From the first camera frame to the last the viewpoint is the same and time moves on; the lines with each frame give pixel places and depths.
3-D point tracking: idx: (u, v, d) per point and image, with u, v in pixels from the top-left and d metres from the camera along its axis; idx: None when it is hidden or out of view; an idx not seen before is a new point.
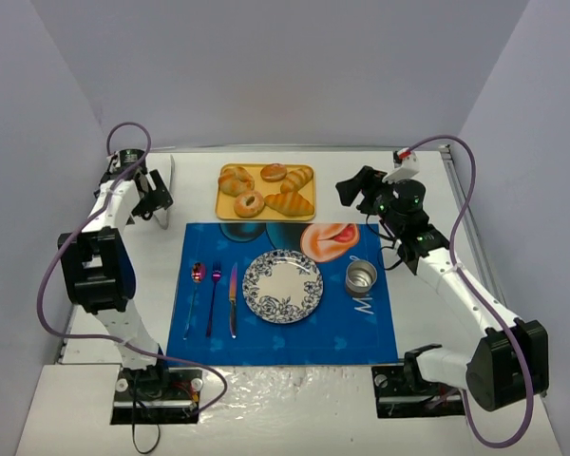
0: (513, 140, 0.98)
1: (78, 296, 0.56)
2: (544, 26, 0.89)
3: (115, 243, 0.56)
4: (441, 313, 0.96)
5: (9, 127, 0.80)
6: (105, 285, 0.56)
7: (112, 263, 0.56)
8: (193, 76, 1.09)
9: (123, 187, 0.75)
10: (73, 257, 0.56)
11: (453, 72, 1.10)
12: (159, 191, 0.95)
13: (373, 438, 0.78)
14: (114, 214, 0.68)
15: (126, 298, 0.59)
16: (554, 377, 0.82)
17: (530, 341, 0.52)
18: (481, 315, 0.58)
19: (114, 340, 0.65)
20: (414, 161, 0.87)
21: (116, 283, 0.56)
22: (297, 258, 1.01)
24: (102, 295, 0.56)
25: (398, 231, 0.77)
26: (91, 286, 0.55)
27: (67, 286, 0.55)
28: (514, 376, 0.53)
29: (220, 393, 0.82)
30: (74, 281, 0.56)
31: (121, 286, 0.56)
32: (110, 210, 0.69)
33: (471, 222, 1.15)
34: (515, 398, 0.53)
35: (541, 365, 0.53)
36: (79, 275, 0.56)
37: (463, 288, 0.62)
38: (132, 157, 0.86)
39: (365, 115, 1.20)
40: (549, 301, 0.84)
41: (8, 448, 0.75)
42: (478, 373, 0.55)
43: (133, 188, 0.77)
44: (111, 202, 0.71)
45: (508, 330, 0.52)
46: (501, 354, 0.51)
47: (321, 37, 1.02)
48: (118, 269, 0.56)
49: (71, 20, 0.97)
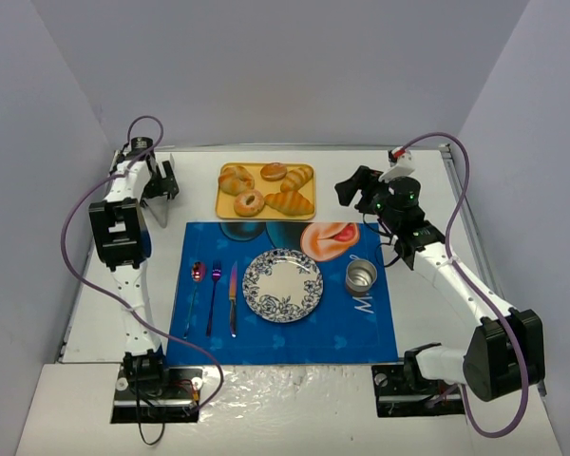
0: (514, 139, 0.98)
1: (104, 254, 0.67)
2: (545, 24, 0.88)
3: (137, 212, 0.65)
4: (441, 311, 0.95)
5: (8, 127, 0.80)
6: (129, 246, 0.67)
7: (135, 229, 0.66)
8: (193, 74, 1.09)
9: (138, 167, 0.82)
10: (101, 222, 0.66)
11: (453, 71, 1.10)
12: (167, 180, 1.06)
13: (373, 438, 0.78)
14: (131, 188, 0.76)
15: (144, 256, 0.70)
16: (554, 375, 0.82)
17: (525, 330, 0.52)
18: (476, 306, 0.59)
19: (123, 308, 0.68)
20: (409, 160, 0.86)
21: (137, 244, 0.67)
22: (297, 257, 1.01)
24: (124, 254, 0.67)
25: (394, 226, 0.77)
26: (116, 247, 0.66)
27: (97, 244, 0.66)
28: (510, 367, 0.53)
29: (215, 389, 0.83)
30: (103, 241, 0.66)
31: (141, 247, 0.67)
32: (129, 184, 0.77)
33: (471, 221, 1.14)
34: (513, 389, 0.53)
35: (537, 354, 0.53)
36: (106, 237, 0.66)
37: (457, 279, 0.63)
38: (142, 142, 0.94)
39: (365, 114, 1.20)
40: (549, 300, 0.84)
41: (7, 447, 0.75)
42: (474, 364, 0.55)
43: (144, 168, 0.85)
44: (129, 178, 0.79)
45: (503, 318, 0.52)
46: (497, 344, 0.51)
47: (321, 35, 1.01)
48: (139, 232, 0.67)
49: (70, 20, 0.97)
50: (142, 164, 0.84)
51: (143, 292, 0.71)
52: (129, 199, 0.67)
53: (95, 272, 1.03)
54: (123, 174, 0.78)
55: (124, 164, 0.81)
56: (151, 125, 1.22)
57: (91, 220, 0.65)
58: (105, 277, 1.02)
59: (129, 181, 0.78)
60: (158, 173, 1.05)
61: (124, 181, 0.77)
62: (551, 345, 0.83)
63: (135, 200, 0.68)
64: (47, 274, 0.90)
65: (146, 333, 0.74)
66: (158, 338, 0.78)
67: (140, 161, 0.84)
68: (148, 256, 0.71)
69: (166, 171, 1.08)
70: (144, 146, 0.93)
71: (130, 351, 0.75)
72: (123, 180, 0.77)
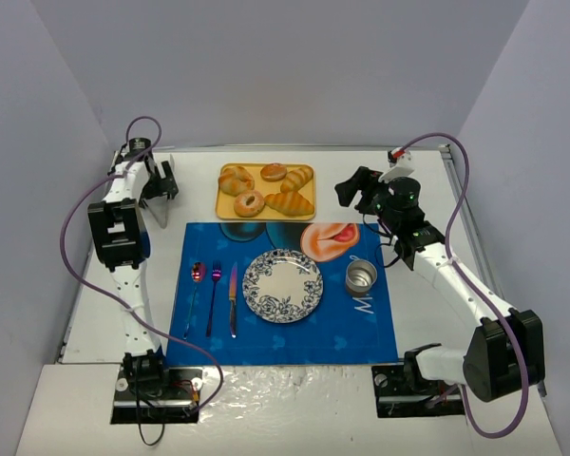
0: (513, 140, 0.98)
1: (104, 255, 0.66)
2: (544, 25, 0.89)
3: (136, 213, 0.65)
4: (441, 312, 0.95)
5: (8, 127, 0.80)
6: (128, 247, 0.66)
7: (134, 230, 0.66)
8: (193, 75, 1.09)
9: (137, 167, 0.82)
10: (100, 222, 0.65)
11: (453, 71, 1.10)
12: (166, 180, 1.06)
13: (373, 438, 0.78)
14: (130, 189, 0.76)
15: (144, 256, 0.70)
16: (554, 375, 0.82)
17: (525, 330, 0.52)
18: (476, 306, 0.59)
19: (123, 308, 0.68)
20: (409, 160, 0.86)
21: (137, 245, 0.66)
22: (297, 257, 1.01)
24: (124, 255, 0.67)
25: (394, 227, 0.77)
26: (116, 248, 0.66)
27: (96, 245, 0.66)
28: (510, 368, 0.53)
29: (215, 389, 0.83)
30: (102, 242, 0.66)
31: (141, 247, 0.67)
32: (127, 184, 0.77)
33: (470, 221, 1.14)
34: (513, 389, 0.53)
35: (537, 354, 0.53)
36: (105, 237, 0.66)
37: (457, 279, 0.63)
38: (141, 143, 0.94)
39: (364, 114, 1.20)
40: (549, 300, 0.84)
41: (8, 448, 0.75)
42: (475, 364, 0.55)
43: (143, 168, 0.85)
44: (128, 179, 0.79)
45: (503, 318, 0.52)
46: (497, 344, 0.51)
47: (321, 36, 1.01)
48: (138, 233, 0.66)
49: (70, 20, 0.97)
50: (141, 164, 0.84)
51: (143, 293, 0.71)
52: (128, 199, 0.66)
53: (95, 273, 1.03)
54: (123, 175, 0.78)
55: (123, 165, 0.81)
56: (151, 126, 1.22)
57: (90, 221, 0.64)
58: (105, 277, 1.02)
59: (128, 182, 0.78)
60: (158, 174, 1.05)
61: (123, 182, 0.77)
62: (550, 346, 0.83)
63: (134, 199, 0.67)
64: (47, 275, 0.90)
65: (145, 333, 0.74)
66: (158, 338, 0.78)
67: (139, 161, 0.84)
68: (147, 256, 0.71)
69: (165, 171, 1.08)
70: (142, 146, 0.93)
71: (131, 351, 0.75)
72: (123, 181, 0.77)
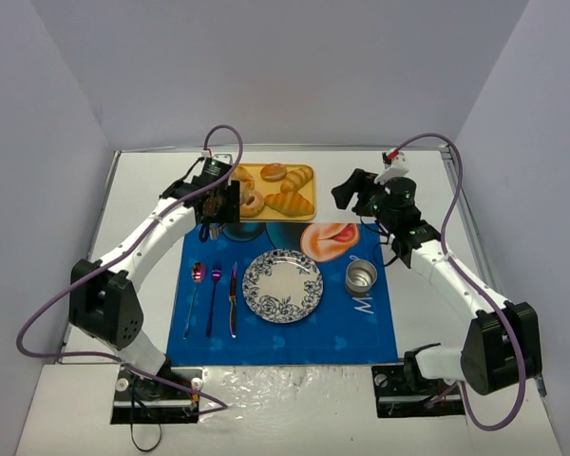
0: (514, 139, 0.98)
1: (78, 320, 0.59)
2: (545, 24, 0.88)
3: (122, 299, 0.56)
4: (441, 310, 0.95)
5: (7, 128, 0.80)
6: (104, 329, 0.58)
7: (112, 315, 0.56)
8: (192, 75, 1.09)
9: (177, 217, 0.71)
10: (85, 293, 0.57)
11: (452, 70, 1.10)
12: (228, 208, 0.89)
13: (373, 436, 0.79)
14: (143, 253, 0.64)
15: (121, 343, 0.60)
16: (555, 376, 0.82)
17: (521, 322, 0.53)
18: (471, 299, 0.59)
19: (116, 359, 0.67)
20: (404, 161, 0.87)
21: (110, 331, 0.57)
22: (297, 257, 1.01)
24: (97, 332, 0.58)
25: (391, 226, 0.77)
26: (91, 321, 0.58)
27: (71, 312, 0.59)
28: (507, 361, 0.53)
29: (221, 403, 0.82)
30: (79, 310, 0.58)
31: (114, 336, 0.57)
32: (143, 247, 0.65)
33: (470, 221, 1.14)
34: (510, 383, 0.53)
35: (534, 348, 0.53)
36: (84, 308, 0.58)
37: (451, 273, 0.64)
38: (215, 168, 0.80)
39: (363, 114, 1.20)
40: (549, 300, 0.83)
41: (7, 447, 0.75)
42: (471, 357, 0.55)
43: (188, 218, 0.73)
44: (152, 235, 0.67)
45: (499, 312, 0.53)
46: (491, 334, 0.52)
47: (320, 35, 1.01)
48: (116, 323, 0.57)
49: (69, 21, 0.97)
50: (186, 212, 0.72)
51: (138, 351, 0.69)
52: (123, 279, 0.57)
53: None
54: (143, 236, 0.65)
55: (162, 208, 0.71)
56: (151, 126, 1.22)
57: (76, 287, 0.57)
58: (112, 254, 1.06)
59: (146, 244, 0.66)
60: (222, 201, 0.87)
61: (139, 246, 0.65)
62: (551, 347, 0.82)
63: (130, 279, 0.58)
64: (47, 275, 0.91)
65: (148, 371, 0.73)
66: (161, 356, 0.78)
67: (183, 210, 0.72)
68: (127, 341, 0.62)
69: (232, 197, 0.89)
70: (215, 173, 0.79)
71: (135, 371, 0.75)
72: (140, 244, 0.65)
